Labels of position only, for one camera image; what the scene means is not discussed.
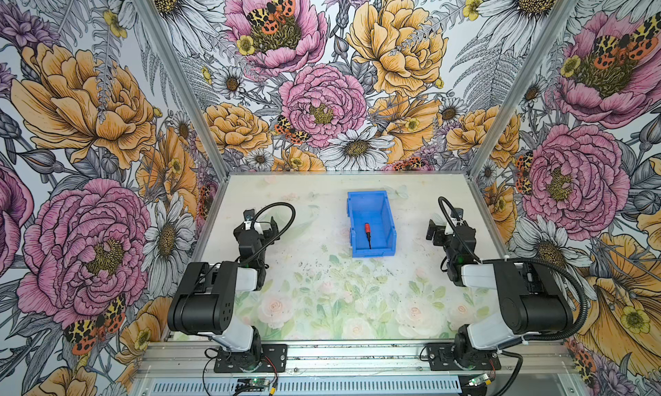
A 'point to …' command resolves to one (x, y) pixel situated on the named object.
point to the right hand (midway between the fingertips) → (443, 227)
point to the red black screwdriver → (367, 231)
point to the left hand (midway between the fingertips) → (260, 225)
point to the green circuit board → (259, 382)
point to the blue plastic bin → (372, 207)
